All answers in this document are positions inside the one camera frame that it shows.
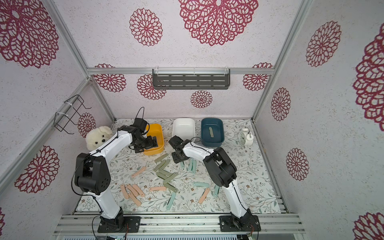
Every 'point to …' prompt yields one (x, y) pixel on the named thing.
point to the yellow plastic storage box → (155, 130)
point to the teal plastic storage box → (217, 126)
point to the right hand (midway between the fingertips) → (177, 156)
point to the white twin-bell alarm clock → (245, 138)
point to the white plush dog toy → (97, 136)
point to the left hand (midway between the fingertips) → (152, 147)
